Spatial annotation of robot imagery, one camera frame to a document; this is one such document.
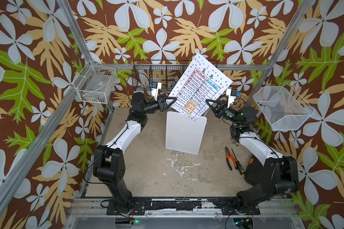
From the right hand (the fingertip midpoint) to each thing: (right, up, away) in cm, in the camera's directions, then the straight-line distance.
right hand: (206, 103), depth 69 cm
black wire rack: (-18, +24, +26) cm, 40 cm away
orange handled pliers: (+20, -31, +24) cm, 44 cm away
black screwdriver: (+25, -39, +16) cm, 49 cm away
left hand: (-15, +3, +3) cm, 16 cm away
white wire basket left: (-64, +14, +17) cm, 68 cm away
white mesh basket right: (+48, -2, +12) cm, 50 cm away
